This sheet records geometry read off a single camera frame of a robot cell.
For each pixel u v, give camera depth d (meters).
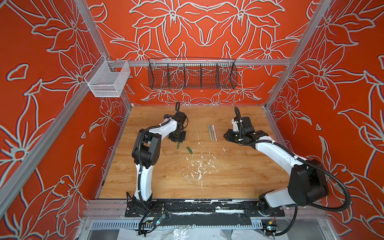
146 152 0.54
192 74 0.98
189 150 0.95
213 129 1.04
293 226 0.67
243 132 0.67
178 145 0.97
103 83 0.88
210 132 1.03
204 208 0.74
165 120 0.70
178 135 0.85
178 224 0.70
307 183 0.42
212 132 1.03
